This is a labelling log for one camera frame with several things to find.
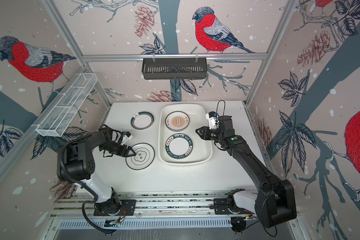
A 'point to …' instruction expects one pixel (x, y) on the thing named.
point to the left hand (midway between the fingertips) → (129, 153)
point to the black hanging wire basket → (174, 68)
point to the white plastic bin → (202, 151)
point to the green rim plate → (179, 146)
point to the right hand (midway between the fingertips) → (197, 132)
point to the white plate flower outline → (144, 158)
